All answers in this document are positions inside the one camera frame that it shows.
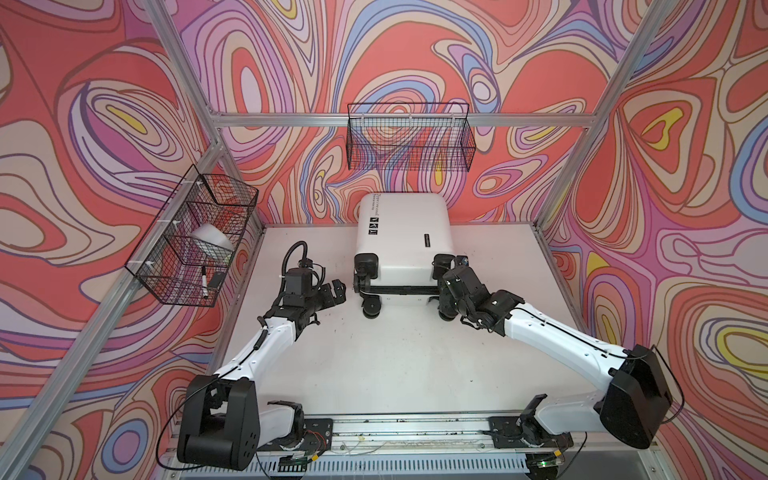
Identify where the back wall wire basket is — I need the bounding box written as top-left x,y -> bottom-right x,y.
346,100 -> 476,172

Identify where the green circuit board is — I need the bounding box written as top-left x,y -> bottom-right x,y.
278,455 -> 319,468

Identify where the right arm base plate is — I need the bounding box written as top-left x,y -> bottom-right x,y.
481,416 -> 574,451

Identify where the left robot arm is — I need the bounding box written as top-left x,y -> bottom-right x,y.
176,279 -> 346,471

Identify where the left wall wire basket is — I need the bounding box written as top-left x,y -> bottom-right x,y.
125,166 -> 259,308

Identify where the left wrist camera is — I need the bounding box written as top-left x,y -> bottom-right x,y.
282,267 -> 315,296

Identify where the black and white suitcase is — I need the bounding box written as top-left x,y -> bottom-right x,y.
353,193 -> 469,321

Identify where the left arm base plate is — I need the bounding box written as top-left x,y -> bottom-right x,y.
258,417 -> 334,453

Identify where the aluminium front rail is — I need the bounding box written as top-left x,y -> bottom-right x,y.
167,410 -> 661,457

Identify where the wall wire basket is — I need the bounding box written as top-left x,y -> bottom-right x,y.
125,166 -> 259,308
346,100 -> 476,172

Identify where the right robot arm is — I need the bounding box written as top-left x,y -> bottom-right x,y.
437,265 -> 672,450

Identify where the black marker pen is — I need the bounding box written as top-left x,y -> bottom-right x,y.
201,265 -> 209,299

